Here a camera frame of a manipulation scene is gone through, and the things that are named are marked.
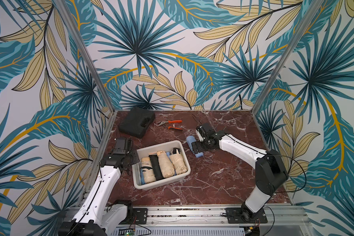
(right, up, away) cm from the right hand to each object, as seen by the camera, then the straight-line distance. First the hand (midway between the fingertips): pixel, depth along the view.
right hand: (200, 146), depth 90 cm
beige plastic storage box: (-32, -3, -5) cm, 33 cm away
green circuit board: (-37, -40, -19) cm, 58 cm away
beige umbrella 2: (-13, -7, -10) cm, 18 cm away
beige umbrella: (-20, -9, -9) cm, 24 cm away
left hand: (-37, -6, -10) cm, 39 cm away
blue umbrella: (-33, -16, -9) cm, 38 cm away
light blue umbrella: (-5, +3, +10) cm, 12 cm away
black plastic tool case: (-42, +15, +13) cm, 47 cm away
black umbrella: (-25, -10, -9) cm, 29 cm away
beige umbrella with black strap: (-29, -14, -11) cm, 34 cm away
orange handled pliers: (-26, +15, +20) cm, 36 cm away
